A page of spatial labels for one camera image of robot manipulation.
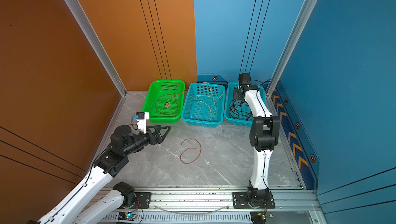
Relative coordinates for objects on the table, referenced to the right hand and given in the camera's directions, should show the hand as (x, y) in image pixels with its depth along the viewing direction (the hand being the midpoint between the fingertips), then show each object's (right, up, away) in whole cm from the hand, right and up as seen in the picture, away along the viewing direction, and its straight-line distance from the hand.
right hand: (240, 94), depth 99 cm
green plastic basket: (-53, -4, +16) cm, 56 cm away
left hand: (-41, -17, -28) cm, 53 cm away
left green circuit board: (-59, -58, -28) cm, 88 cm away
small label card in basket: (-50, -7, +13) cm, 53 cm away
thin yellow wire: (-22, -6, +10) cm, 25 cm away
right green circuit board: (+2, -59, -29) cm, 65 cm away
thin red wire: (-33, -33, -8) cm, 47 cm away
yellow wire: (-16, -4, +13) cm, 21 cm away
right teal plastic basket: (-6, 0, +6) cm, 9 cm away
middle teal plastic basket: (-23, -7, +10) cm, 26 cm away
